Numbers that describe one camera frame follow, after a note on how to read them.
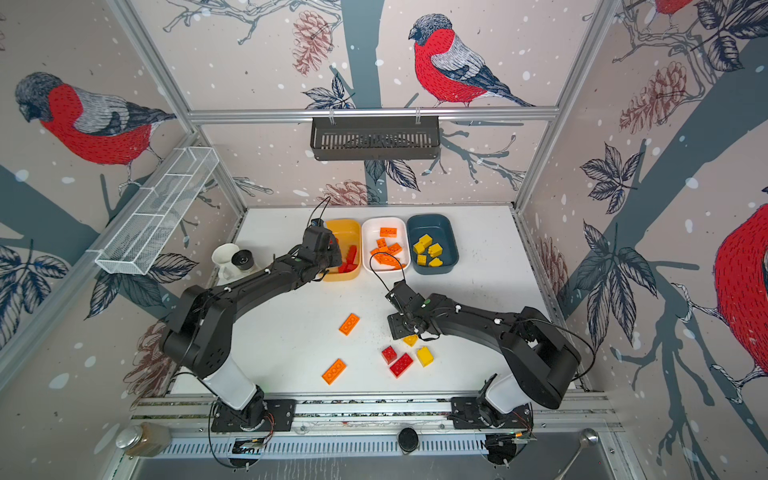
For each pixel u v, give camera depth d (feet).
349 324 2.90
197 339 1.51
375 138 3.49
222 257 3.12
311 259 2.32
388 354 2.63
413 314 2.15
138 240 2.34
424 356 2.69
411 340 2.81
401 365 2.67
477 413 2.16
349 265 3.40
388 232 3.64
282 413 2.40
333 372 2.61
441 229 3.67
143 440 2.08
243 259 3.03
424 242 3.50
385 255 3.42
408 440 2.04
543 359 1.42
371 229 3.60
